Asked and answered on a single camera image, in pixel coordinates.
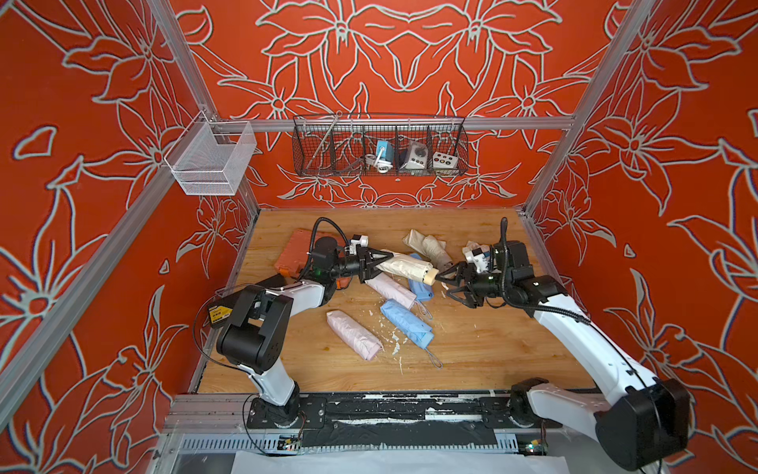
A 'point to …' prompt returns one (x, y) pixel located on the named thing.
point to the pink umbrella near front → (358, 340)
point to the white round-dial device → (417, 156)
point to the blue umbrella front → (412, 325)
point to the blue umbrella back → (422, 291)
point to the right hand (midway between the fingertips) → (436, 284)
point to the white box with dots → (444, 161)
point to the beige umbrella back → (474, 245)
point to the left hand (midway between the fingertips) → (392, 260)
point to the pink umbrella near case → (390, 287)
